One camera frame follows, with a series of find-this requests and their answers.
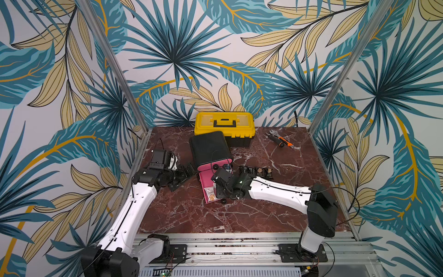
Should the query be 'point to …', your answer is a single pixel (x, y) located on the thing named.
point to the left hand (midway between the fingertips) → (191, 178)
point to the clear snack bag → (210, 193)
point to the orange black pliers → (274, 136)
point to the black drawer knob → (224, 201)
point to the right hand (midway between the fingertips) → (218, 191)
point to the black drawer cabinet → (209, 148)
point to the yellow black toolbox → (239, 127)
